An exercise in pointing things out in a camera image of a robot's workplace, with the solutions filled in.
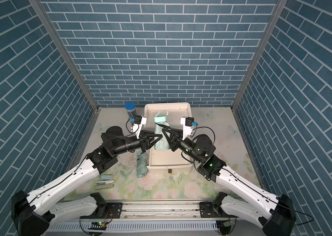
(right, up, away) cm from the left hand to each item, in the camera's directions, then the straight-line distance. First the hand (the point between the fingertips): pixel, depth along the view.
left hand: (164, 138), depth 62 cm
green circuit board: (-34, -45, +10) cm, 57 cm away
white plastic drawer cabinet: (+5, +13, +26) cm, 30 cm away
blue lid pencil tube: (-24, +17, +33) cm, 44 cm away
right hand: (+1, +3, 0) cm, 3 cm away
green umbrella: (-14, -20, +20) cm, 32 cm away
